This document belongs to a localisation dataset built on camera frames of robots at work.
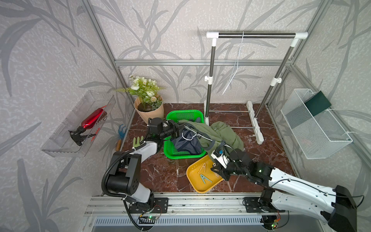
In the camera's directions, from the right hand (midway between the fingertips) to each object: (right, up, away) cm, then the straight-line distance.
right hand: (212, 167), depth 74 cm
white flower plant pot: (-41, +36, +24) cm, 60 cm away
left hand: (-14, +22, +8) cm, 28 cm away
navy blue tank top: (-13, +11, +15) cm, 22 cm away
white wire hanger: (-8, +16, +12) cm, 21 cm away
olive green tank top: (+4, +14, +12) cm, 19 cm away
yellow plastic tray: (-9, -9, +7) cm, 14 cm away
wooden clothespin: (-3, -4, +12) cm, 13 cm away
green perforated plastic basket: (-25, +3, +19) cm, 31 cm away
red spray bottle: (-59, +18, -13) cm, 63 cm away
